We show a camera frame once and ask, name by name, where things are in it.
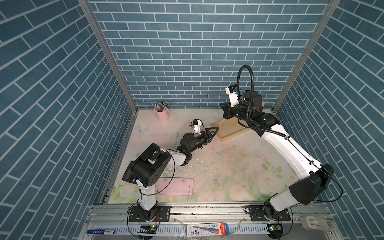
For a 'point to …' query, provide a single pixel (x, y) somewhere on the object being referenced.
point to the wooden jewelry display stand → (228, 128)
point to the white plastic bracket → (312, 223)
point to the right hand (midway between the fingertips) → (222, 104)
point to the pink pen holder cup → (162, 116)
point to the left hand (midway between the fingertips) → (222, 133)
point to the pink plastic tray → (177, 186)
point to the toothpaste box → (208, 230)
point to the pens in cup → (161, 106)
